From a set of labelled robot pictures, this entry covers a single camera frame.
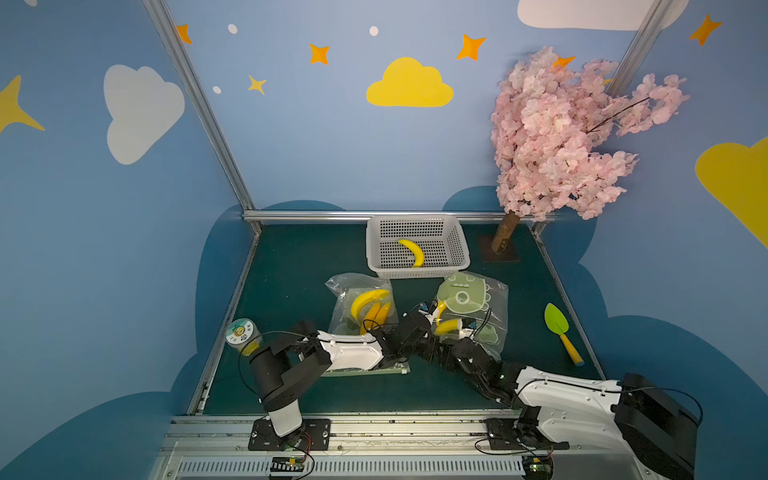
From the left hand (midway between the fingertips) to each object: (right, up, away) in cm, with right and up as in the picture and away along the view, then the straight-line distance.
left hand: (442, 337), depth 85 cm
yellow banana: (-5, +25, +24) cm, 35 cm away
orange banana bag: (-22, +3, +8) cm, 24 cm away
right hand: (+2, -2, +2) cm, 4 cm away
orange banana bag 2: (-17, +5, +9) cm, 20 cm away
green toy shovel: (+40, +2, +11) cm, 42 cm away
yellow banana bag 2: (+2, +1, +8) cm, 8 cm away
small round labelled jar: (-58, +2, -1) cm, 58 cm away
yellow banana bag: (-23, +10, +9) cm, 27 cm away
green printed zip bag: (+11, +7, +8) cm, 16 cm away
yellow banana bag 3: (+2, +7, +10) cm, 12 cm away
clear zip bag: (-26, +10, +9) cm, 29 cm away
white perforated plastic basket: (+6, +30, +34) cm, 45 cm away
